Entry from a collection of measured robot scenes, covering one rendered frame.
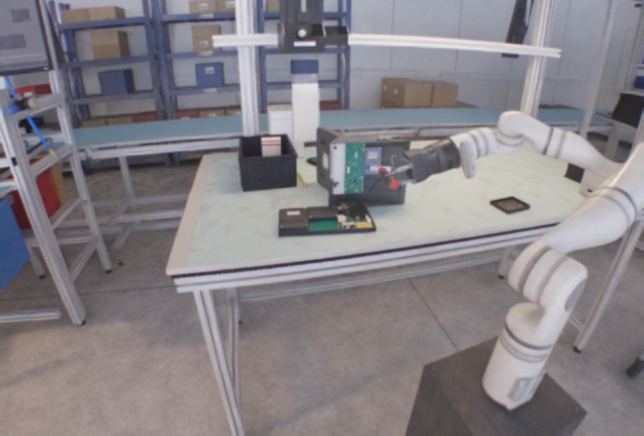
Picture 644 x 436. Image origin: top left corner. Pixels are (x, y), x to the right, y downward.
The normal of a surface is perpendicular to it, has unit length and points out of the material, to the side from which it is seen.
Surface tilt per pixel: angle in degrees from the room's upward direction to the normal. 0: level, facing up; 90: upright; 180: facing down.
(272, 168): 90
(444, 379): 0
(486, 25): 90
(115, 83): 90
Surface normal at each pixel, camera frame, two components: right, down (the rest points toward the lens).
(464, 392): 0.00, -0.91
